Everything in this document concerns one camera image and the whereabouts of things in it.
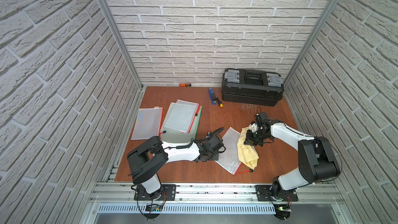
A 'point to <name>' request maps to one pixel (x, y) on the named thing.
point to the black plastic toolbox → (252, 86)
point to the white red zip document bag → (229, 158)
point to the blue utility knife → (212, 96)
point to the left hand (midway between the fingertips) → (218, 154)
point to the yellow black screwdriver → (219, 102)
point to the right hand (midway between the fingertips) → (246, 142)
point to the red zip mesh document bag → (147, 123)
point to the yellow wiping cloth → (247, 152)
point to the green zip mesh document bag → (170, 135)
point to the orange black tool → (183, 85)
